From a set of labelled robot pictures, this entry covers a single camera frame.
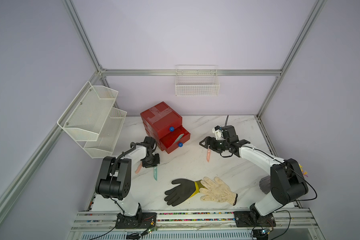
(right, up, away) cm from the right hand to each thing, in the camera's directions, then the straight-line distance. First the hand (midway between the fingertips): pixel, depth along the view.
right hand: (205, 146), depth 89 cm
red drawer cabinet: (-24, +13, -4) cm, 28 cm away
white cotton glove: (+6, -24, -7) cm, 26 cm away
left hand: (-31, -13, +4) cm, 34 cm away
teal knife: (-16, +5, +8) cm, 19 cm away
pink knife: (-41, -14, +3) cm, 44 cm away
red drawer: (-21, +3, +2) cm, 21 cm away
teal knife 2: (-31, -16, +1) cm, 35 cm away
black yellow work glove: (-15, -25, -9) cm, 31 cm away
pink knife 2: (+3, -6, +9) cm, 12 cm away
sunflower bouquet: (+40, -9, -25) cm, 48 cm away
